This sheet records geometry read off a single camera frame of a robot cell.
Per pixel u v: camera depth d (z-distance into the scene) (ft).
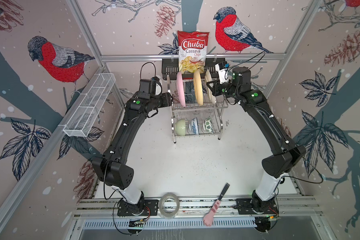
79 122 2.34
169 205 2.48
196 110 3.23
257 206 2.16
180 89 2.30
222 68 2.02
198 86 2.31
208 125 2.99
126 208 2.37
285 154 1.44
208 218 2.30
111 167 1.36
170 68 3.11
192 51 2.74
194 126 2.95
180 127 2.95
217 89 2.11
